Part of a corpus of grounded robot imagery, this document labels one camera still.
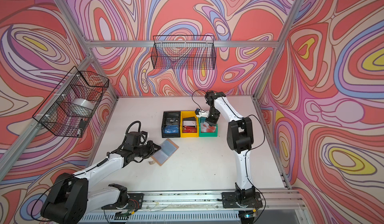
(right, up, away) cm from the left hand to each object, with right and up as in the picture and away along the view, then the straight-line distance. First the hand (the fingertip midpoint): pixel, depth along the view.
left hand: (162, 146), depth 85 cm
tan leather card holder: (+3, -2, +6) cm, 7 cm away
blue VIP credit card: (+3, +9, +13) cm, 16 cm away
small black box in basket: (-37, +14, -13) cm, 41 cm away
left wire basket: (-39, +23, -16) cm, 48 cm away
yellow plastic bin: (+15, +19, +15) cm, 28 cm away
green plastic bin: (+26, +6, +8) cm, 28 cm away
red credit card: (+15, +8, +13) cm, 22 cm away
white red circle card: (+26, +10, +11) cm, 30 cm away
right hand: (+32, +12, +9) cm, 35 cm away
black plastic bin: (+2, +16, +19) cm, 25 cm away
